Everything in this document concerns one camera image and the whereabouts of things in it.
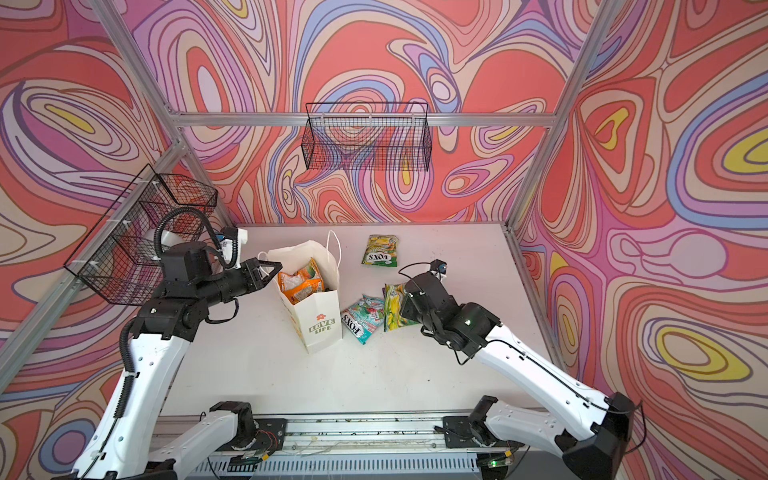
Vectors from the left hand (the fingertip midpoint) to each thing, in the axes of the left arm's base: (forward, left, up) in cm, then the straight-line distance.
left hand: (282, 264), depth 67 cm
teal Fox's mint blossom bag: (+1, -16, -28) cm, 32 cm away
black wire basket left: (+16, +36, +1) cm, 39 cm away
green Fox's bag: (+29, -22, -28) cm, 46 cm away
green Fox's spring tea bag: (-2, -25, -16) cm, 30 cm away
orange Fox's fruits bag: (+6, 0, -17) cm, 18 cm away
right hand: (-4, -30, -12) cm, 32 cm away
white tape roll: (+9, +30, -1) cm, 32 cm away
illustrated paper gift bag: (-6, -5, -17) cm, 19 cm away
